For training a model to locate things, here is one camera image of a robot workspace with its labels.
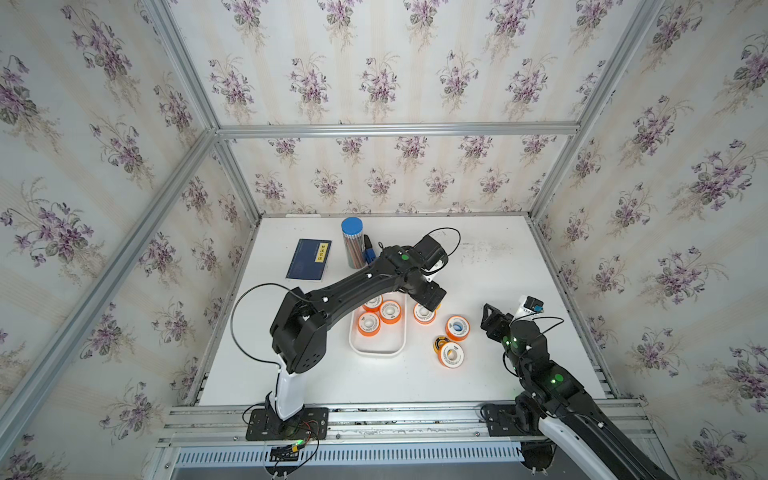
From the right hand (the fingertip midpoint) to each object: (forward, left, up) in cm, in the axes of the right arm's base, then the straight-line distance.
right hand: (497, 311), depth 81 cm
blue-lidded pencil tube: (+22, +41, +7) cm, 47 cm away
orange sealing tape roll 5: (-9, +12, -10) cm, 18 cm away
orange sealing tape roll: (+6, +35, -9) cm, 36 cm away
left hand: (+3, +18, +2) cm, 19 cm away
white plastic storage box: (-4, +29, -12) cm, 32 cm away
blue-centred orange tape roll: (-2, +10, -8) cm, 13 cm away
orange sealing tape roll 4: (+2, +20, -8) cm, 21 cm away
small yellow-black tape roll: (-5, +15, -10) cm, 19 cm away
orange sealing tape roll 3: (0, +36, -10) cm, 38 cm away
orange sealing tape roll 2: (+4, +29, -9) cm, 31 cm away
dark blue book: (+23, +59, -9) cm, 64 cm away
